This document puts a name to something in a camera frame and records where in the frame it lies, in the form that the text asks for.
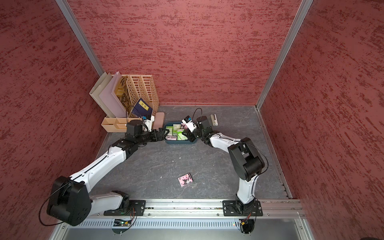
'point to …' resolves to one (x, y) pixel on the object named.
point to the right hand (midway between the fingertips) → (184, 133)
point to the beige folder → (95, 93)
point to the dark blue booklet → (142, 108)
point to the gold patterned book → (121, 93)
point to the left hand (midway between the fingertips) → (163, 134)
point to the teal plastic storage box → (173, 134)
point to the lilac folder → (108, 98)
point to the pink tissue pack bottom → (185, 179)
